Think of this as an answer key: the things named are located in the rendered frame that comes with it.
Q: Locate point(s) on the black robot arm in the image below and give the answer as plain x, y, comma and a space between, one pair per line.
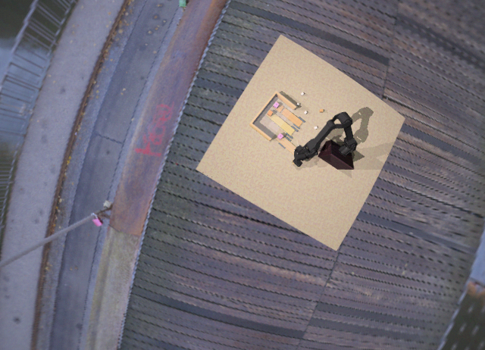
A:
314, 144

